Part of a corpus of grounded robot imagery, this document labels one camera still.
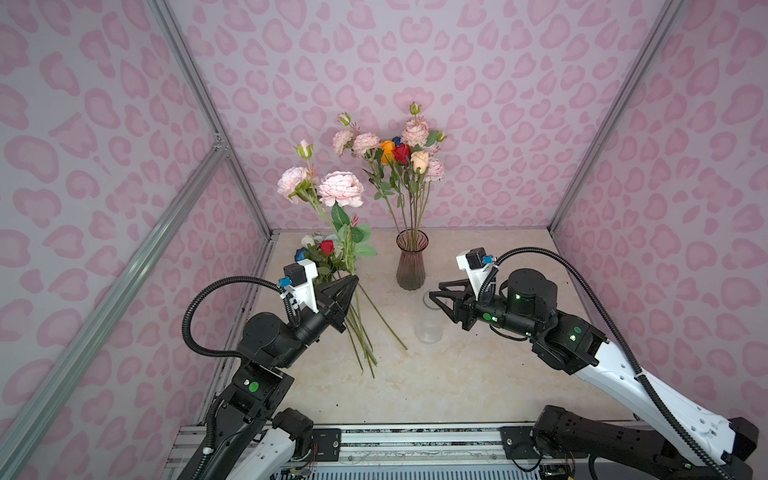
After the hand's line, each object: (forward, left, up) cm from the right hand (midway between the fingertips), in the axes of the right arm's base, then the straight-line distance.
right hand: (436, 291), depth 61 cm
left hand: (0, +15, +5) cm, 16 cm away
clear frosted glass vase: (+6, 0, -27) cm, 28 cm away
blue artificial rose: (+34, +43, -30) cm, 62 cm away
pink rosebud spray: (+33, +3, +1) cm, 33 cm away
